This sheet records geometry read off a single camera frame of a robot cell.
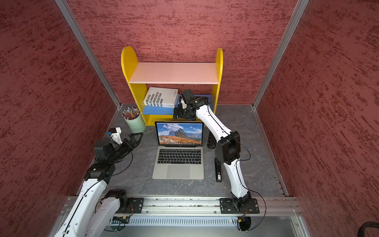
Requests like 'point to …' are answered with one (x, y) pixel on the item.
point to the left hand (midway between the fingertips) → (140, 140)
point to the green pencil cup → (136, 125)
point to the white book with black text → (162, 97)
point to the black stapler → (218, 170)
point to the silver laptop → (180, 152)
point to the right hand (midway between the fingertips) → (180, 119)
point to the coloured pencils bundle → (131, 113)
